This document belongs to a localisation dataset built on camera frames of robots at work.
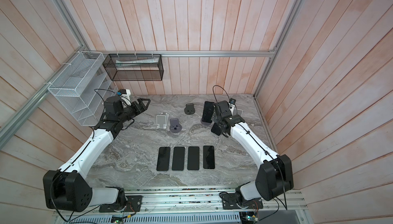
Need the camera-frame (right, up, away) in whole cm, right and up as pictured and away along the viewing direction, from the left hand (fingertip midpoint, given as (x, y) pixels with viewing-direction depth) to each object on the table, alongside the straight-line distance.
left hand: (147, 105), depth 80 cm
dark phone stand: (+40, -15, +18) cm, 46 cm away
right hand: (+42, -6, +6) cm, 43 cm away
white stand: (+4, -10, +19) cm, 22 cm away
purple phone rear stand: (+34, -5, +18) cm, 39 cm away
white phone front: (+34, -30, +8) cm, 46 cm away
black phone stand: (+25, -31, +9) cm, 41 cm away
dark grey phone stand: (+22, -2, +28) cm, 36 cm away
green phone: (+16, -32, +8) cm, 37 cm away
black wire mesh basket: (-17, +28, +26) cm, 42 cm away
